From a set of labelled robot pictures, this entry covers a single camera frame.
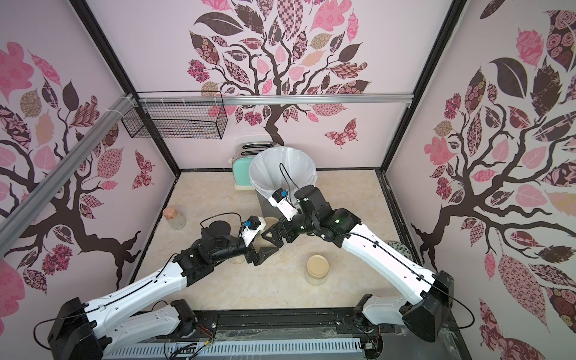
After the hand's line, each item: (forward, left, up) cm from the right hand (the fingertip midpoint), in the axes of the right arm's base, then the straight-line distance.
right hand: (272, 226), depth 68 cm
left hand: (-2, +1, -7) cm, 7 cm away
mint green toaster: (+40, +18, -10) cm, 45 cm away
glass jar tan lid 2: (-8, -14, -17) cm, 23 cm away
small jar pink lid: (+18, +47, -25) cm, 56 cm away
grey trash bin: (+24, +6, -24) cm, 34 cm away
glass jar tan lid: (-9, +11, -4) cm, 14 cm away
